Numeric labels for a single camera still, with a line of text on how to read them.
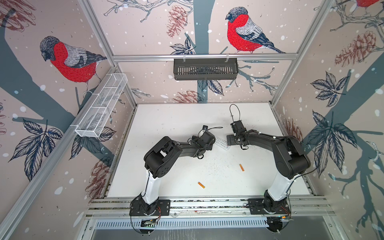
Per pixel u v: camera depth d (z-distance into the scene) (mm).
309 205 762
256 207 730
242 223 698
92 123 713
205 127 875
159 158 521
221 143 954
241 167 878
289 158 490
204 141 766
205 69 1041
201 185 811
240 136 729
